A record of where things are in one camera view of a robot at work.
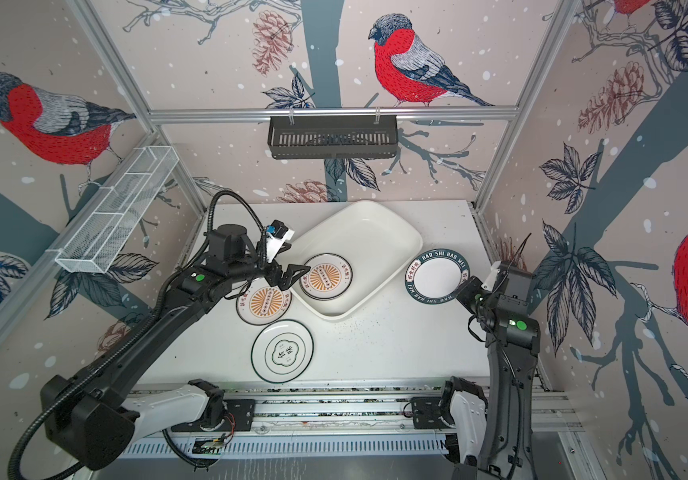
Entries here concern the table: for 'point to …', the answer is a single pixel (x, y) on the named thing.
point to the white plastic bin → (374, 239)
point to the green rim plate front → (434, 276)
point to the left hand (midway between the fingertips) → (296, 255)
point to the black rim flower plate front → (282, 351)
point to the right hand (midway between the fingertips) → (458, 285)
